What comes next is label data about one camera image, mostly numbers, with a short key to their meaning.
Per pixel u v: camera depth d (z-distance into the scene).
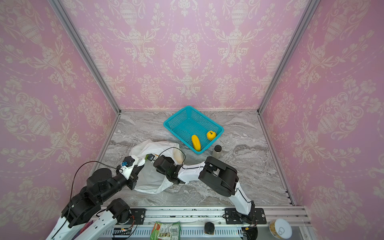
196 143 0.97
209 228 0.71
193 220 0.74
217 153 0.90
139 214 0.74
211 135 1.00
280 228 0.66
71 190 0.50
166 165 0.70
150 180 0.85
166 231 0.70
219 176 0.54
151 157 0.77
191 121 1.13
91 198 0.50
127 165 0.55
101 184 0.48
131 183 0.59
